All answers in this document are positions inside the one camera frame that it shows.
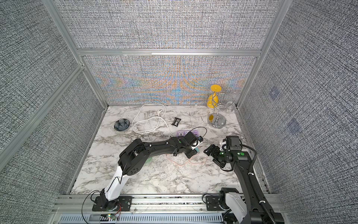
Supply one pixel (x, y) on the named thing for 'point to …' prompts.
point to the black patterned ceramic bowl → (121, 124)
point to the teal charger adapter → (197, 149)
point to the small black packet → (176, 121)
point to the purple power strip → (184, 132)
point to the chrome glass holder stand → (216, 120)
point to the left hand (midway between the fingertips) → (196, 150)
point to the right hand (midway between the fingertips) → (208, 151)
